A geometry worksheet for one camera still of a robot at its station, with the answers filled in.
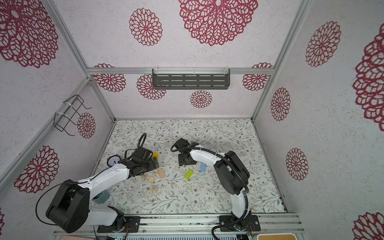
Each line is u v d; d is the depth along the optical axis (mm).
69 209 417
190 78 941
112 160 945
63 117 743
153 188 851
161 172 917
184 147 745
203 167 945
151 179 876
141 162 685
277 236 662
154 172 900
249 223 726
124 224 726
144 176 897
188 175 911
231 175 500
